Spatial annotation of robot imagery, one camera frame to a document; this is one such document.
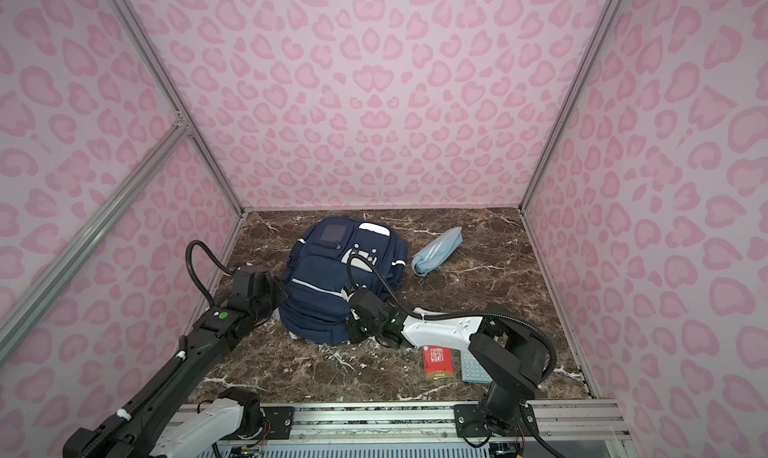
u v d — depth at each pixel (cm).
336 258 96
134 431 40
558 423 73
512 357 44
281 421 73
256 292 62
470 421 73
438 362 82
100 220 65
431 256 101
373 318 64
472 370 80
